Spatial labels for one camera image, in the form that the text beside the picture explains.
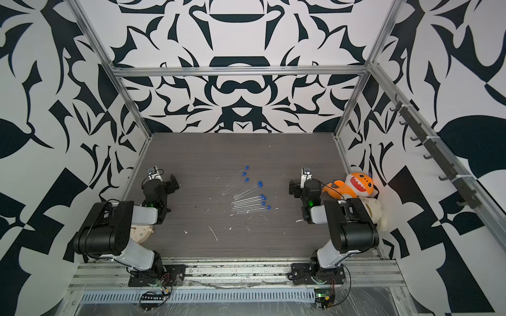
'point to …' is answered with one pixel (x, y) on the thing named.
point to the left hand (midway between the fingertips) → (159, 175)
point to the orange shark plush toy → (356, 185)
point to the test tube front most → (269, 207)
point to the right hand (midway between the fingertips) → (303, 177)
